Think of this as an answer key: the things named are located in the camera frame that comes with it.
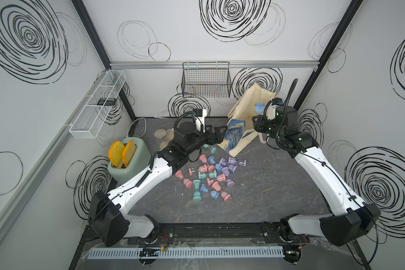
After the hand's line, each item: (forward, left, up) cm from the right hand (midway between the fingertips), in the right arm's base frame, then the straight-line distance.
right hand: (258, 118), depth 73 cm
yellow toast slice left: (-12, +65, -12) cm, 67 cm away
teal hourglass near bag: (+3, +19, -30) cm, 36 cm away
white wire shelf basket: (+4, +73, +3) cm, 74 cm away
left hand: (-6, +17, +1) cm, 18 cm away
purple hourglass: (-17, +10, -31) cm, 37 cm away
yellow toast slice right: (-12, +59, -12) cm, 62 cm away
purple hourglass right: (-5, +2, -31) cm, 31 cm away
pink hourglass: (-3, +25, -31) cm, 40 cm away
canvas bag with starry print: (+5, +6, -13) cm, 15 cm away
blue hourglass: (-24, +18, -31) cm, 43 cm away
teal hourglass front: (-24, +28, -31) cm, 48 cm away
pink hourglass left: (-18, +33, -30) cm, 48 cm away
